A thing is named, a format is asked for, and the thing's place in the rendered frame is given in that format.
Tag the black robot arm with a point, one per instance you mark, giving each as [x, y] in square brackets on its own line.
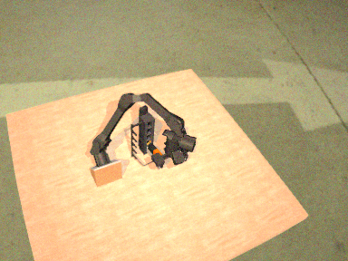
[176, 136]

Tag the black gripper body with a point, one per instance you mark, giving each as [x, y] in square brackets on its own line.
[159, 160]

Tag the orange power plug with cord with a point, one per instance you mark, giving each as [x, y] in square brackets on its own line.
[153, 149]

